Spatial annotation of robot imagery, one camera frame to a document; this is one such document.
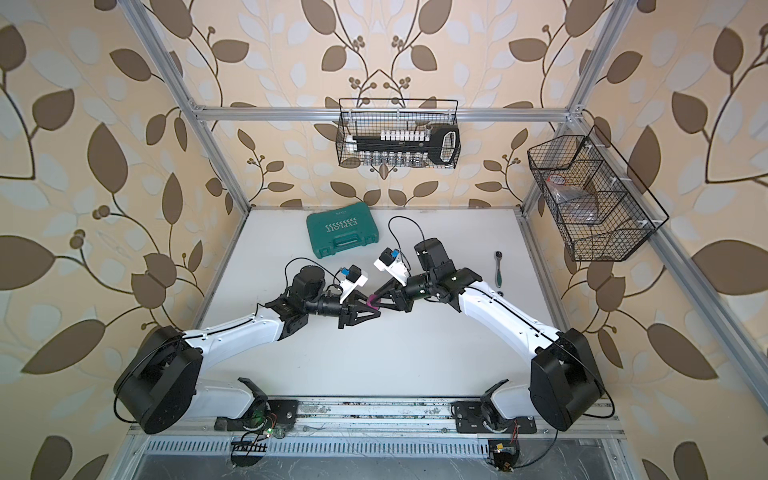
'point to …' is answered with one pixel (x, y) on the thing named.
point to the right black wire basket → (601, 208)
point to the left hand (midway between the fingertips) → (374, 307)
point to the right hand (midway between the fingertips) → (376, 298)
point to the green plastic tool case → (341, 229)
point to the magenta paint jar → (369, 301)
